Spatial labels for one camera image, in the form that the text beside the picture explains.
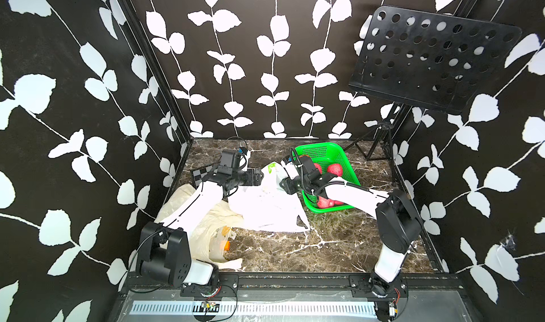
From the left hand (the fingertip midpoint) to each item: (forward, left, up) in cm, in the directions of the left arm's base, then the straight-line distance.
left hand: (256, 171), depth 86 cm
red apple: (+9, -29, -10) cm, 32 cm away
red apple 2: (+7, -37, -10) cm, 39 cm away
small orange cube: (-25, +12, -14) cm, 31 cm away
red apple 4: (-22, -26, +13) cm, 37 cm away
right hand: (-1, -11, -5) cm, 12 cm away
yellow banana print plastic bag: (-23, +16, -6) cm, 28 cm away
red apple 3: (-10, -28, -10) cm, 32 cm away
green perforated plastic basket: (+20, -36, -14) cm, 43 cm away
